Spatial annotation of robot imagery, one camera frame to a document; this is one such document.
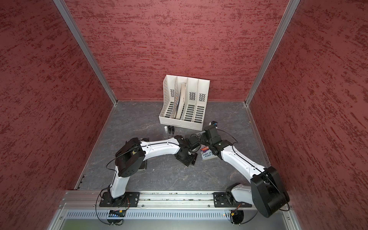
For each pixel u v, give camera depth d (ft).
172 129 3.06
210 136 2.18
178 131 3.39
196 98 3.67
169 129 3.10
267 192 1.34
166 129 3.10
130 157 1.70
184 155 2.38
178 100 3.61
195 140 2.38
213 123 2.58
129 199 2.41
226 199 2.13
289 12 2.38
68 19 2.48
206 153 2.94
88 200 2.52
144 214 2.54
